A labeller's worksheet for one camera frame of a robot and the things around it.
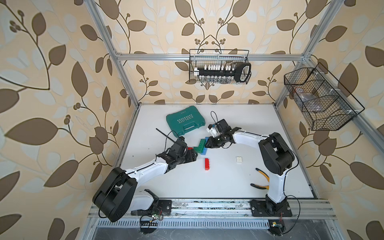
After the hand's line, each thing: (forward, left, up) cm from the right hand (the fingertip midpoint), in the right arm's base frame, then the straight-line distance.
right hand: (206, 145), depth 95 cm
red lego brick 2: (-12, +1, -2) cm, 12 cm away
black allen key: (+10, +28, -1) cm, 30 cm away
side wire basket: (+2, -58, +32) cm, 66 cm away
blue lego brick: (-2, +1, 0) cm, 3 cm away
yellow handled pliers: (-25, -27, -2) cm, 37 cm away
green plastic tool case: (+19, +16, +2) cm, 25 cm away
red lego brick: (-1, +11, -1) cm, 11 cm away
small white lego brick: (-10, -19, 0) cm, 21 cm away
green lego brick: (-2, +5, 0) cm, 5 cm away
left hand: (-8, +8, +4) cm, 12 cm away
